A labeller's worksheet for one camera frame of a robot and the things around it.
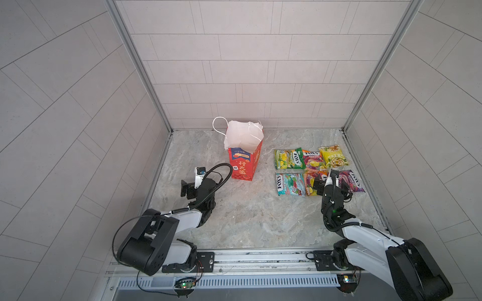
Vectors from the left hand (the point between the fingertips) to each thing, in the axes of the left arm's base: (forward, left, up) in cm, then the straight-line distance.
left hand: (196, 175), depth 88 cm
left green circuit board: (-41, -3, -3) cm, 41 cm away
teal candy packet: (-2, -45, -4) cm, 45 cm away
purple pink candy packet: (+1, -75, -4) cm, 75 cm away
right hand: (-1, -61, +2) cm, 62 cm away
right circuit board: (-40, -62, -7) cm, 74 cm away
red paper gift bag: (+20, -22, +2) cm, 30 cm away
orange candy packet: (+1, -55, -3) cm, 55 cm away
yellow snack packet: (+13, -70, -3) cm, 71 cm away
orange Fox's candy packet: (+12, -60, -5) cm, 61 cm away
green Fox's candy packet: (+13, -47, -4) cm, 49 cm away
